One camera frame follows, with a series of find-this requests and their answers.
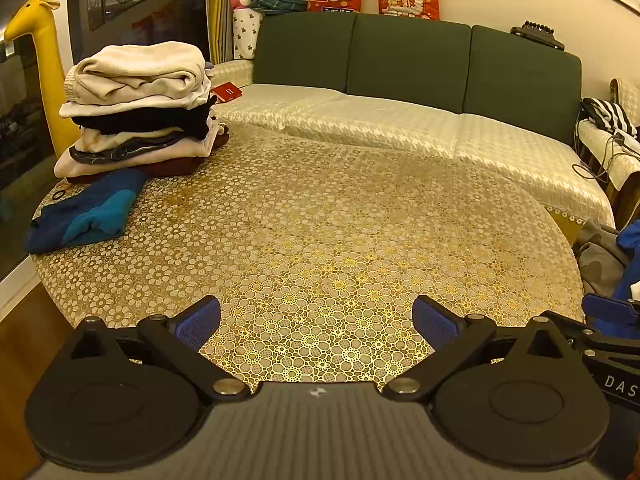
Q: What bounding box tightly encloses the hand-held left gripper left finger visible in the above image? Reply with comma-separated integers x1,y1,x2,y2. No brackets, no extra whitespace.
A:
70,296,251,404

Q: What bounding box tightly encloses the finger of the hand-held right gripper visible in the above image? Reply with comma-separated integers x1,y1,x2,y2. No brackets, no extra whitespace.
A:
581,292,640,328
544,309,640,362

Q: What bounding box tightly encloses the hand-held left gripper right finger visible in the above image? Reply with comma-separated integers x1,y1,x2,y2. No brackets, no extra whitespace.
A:
382,294,569,404

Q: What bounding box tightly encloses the stack of folded clothes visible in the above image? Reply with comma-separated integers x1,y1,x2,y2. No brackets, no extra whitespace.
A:
54,44,231,183

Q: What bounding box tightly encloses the grey garment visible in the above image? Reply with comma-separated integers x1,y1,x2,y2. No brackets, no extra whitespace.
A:
572,220,632,300

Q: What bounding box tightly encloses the royal blue garment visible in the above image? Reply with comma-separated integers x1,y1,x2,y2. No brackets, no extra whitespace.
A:
614,217,640,311

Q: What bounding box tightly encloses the armchair with cream cover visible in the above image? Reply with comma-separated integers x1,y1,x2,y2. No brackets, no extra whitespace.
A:
577,77,640,233

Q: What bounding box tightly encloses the blue and teal folded garment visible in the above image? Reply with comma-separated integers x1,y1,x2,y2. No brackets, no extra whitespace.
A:
25,167,148,255

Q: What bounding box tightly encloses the black and white striped garment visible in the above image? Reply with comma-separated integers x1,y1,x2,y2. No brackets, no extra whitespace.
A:
580,97,638,136

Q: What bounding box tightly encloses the cream sofa cover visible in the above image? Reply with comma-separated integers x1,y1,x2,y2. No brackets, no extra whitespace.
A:
207,60,616,228

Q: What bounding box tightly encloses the red booklet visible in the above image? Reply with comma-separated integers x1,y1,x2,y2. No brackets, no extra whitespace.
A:
210,81,244,104

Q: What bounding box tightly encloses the green sofa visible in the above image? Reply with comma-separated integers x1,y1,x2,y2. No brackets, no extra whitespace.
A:
205,12,616,231

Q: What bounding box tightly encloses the black massager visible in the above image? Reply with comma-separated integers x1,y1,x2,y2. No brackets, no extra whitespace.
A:
510,20,566,52

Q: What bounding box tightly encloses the white printed bag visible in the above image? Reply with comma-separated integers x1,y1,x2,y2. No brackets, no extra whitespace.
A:
232,7,265,61

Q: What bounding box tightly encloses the yellow giraffe toy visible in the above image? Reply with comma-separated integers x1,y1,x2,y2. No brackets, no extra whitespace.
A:
4,0,83,153

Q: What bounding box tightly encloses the yellow curtain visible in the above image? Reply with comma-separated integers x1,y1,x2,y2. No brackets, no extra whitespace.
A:
204,0,238,66

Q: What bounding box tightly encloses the white charger with cable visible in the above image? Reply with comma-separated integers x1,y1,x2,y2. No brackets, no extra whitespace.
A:
571,110,640,182

